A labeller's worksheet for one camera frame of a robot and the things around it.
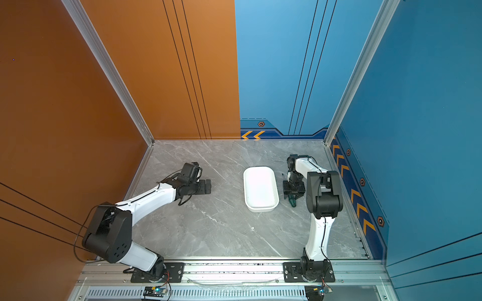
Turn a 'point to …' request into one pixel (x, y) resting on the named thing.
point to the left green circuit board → (152, 291)
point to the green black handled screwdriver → (292, 199)
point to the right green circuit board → (314, 293)
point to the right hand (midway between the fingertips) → (291, 196)
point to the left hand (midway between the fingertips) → (205, 183)
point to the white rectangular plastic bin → (260, 189)
